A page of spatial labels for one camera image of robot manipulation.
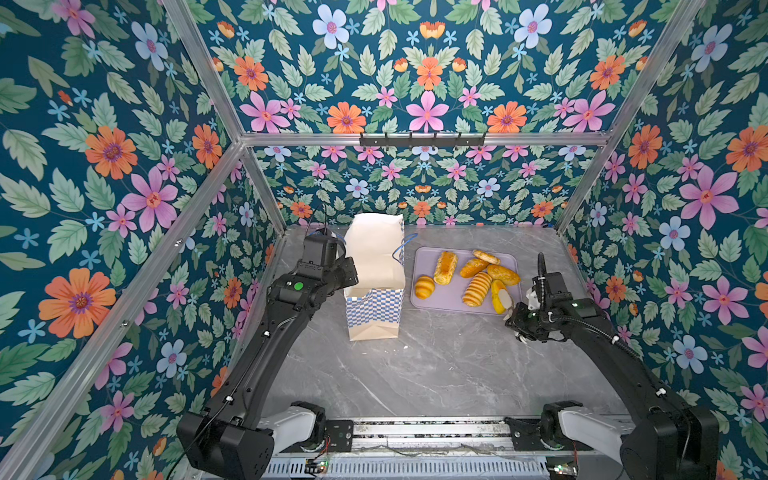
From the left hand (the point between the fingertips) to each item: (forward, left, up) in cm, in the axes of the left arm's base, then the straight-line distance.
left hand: (356, 260), depth 74 cm
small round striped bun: (+7, -19, -26) cm, 33 cm away
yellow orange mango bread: (+4, -42, -22) cm, 48 cm away
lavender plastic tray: (+4, -28, -29) cm, 40 cm away
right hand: (-11, -40, -17) cm, 45 cm away
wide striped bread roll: (+4, -36, -24) cm, 44 cm away
